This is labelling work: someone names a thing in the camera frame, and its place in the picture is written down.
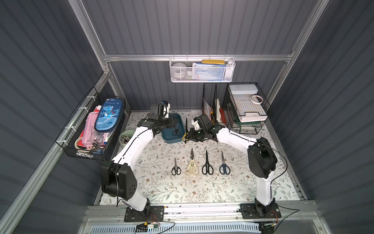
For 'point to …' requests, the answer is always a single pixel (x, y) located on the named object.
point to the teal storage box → (175, 133)
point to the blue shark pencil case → (108, 116)
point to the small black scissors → (176, 169)
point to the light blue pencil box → (243, 88)
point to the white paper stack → (253, 116)
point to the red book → (221, 111)
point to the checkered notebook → (243, 104)
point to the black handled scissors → (207, 167)
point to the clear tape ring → (256, 102)
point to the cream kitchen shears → (192, 167)
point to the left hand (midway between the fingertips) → (174, 120)
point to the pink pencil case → (89, 135)
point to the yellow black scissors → (184, 138)
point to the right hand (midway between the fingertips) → (188, 135)
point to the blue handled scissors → (224, 168)
